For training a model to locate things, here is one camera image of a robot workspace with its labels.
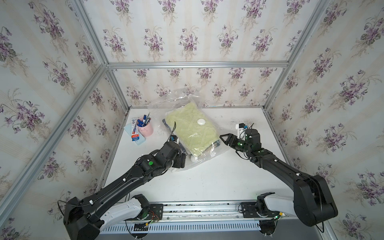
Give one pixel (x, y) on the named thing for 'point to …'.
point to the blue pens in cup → (146, 120)
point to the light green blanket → (195, 132)
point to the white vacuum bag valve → (201, 121)
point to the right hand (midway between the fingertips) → (225, 138)
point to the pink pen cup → (147, 130)
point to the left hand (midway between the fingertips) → (181, 157)
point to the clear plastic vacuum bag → (161, 106)
